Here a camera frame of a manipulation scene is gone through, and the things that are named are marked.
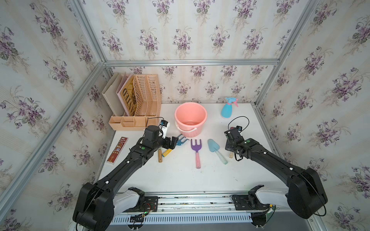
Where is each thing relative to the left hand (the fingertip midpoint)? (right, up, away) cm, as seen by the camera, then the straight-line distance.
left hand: (172, 137), depth 82 cm
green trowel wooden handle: (-9, -13, +6) cm, 16 cm away
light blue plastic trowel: (+27, -9, +13) cm, 31 cm away
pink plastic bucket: (+11, +11, +29) cm, 33 cm away
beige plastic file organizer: (-22, +35, +27) cm, 49 cm away
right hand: (+36, -6, +5) cm, 37 cm away
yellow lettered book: (-31, +26, +14) cm, 43 cm away
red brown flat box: (-37, -10, +8) cm, 39 cm away
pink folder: (-33, +38, +14) cm, 52 cm away
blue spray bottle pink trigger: (+39, +17, +25) cm, 49 cm away
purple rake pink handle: (+15, -9, +11) cm, 20 cm away
